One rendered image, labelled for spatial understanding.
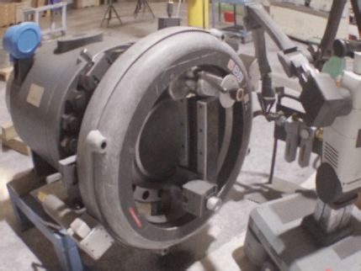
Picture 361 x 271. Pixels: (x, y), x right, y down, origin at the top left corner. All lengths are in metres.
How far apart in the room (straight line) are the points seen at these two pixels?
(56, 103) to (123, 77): 0.38
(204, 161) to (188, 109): 0.16
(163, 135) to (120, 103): 0.53
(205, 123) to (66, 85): 0.48
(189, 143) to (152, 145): 0.24
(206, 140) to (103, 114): 0.38
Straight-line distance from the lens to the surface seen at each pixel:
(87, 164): 0.97
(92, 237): 1.06
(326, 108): 0.99
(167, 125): 1.43
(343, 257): 1.37
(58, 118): 1.27
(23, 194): 1.71
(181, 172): 1.29
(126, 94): 0.94
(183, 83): 1.15
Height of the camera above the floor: 1.15
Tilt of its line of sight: 26 degrees down
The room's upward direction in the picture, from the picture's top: straight up
